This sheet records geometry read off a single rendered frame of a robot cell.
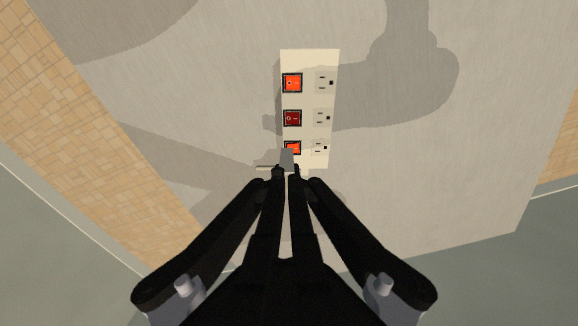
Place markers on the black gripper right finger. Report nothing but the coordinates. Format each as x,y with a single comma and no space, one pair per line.
397,293

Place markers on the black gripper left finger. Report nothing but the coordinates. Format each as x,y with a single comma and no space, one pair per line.
172,292

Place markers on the white power strip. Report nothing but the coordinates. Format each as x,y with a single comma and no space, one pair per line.
308,86

